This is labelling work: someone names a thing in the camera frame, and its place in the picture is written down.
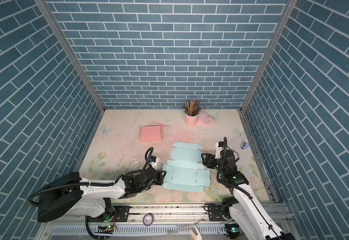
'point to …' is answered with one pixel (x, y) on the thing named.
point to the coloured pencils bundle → (191, 108)
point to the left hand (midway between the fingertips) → (167, 174)
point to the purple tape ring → (148, 219)
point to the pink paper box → (150, 133)
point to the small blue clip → (245, 145)
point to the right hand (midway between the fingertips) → (204, 154)
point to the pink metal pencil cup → (191, 117)
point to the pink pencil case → (204, 118)
